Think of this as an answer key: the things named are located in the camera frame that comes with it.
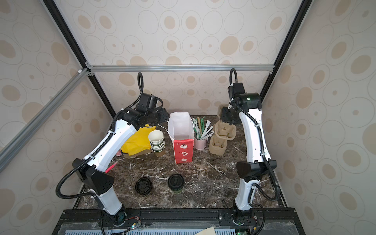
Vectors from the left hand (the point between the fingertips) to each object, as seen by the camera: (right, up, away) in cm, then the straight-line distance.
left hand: (171, 114), depth 77 cm
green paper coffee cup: (+3, -42, +3) cm, 42 cm away
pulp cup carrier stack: (+27, -18, +15) cm, 36 cm away
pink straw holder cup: (+16, -18, +20) cm, 32 cm away
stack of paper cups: (-9, -15, +7) cm, 19 cm away
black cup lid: (-16, -39, +5) cm, 42 cm away
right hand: (+31, -3, -1) cm, 31 cm away
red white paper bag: (+4, -7, +20) cm, 22 cm away
